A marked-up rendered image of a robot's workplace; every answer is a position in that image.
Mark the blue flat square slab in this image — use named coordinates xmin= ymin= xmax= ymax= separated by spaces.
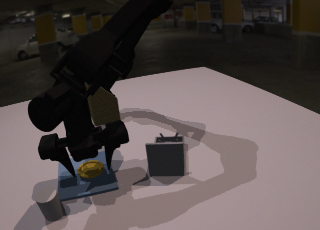
xmin=58 ymin=151 xmax=119 ymax=202

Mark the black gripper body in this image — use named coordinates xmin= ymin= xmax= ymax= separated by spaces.
xmin=38 ymin=105 xmax=129 ymax=160

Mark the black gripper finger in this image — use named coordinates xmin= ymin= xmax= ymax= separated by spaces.
xmin=104 ymin=142 xmax=121 ymax=170
xmin=50 ymin=147 xmax=76 ymax=177

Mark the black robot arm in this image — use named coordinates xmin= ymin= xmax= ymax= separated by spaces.
xmin=28 ymin=0 xmax=174 ymax=162

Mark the dark grey cylinder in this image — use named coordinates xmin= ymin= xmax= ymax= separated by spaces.
xmin=34 ymin=186 xmax=65 ymax=221

